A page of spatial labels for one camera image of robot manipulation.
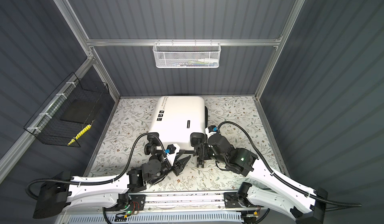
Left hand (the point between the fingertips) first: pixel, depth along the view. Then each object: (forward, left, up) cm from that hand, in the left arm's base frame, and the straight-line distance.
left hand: (188, 154), depth 71 cm
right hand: (+2, -6, +2) cm, 6 cm away
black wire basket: (+10, +60, +15) cm, 63 cm away
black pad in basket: (+20, +52, +12) cm, 57 cm away
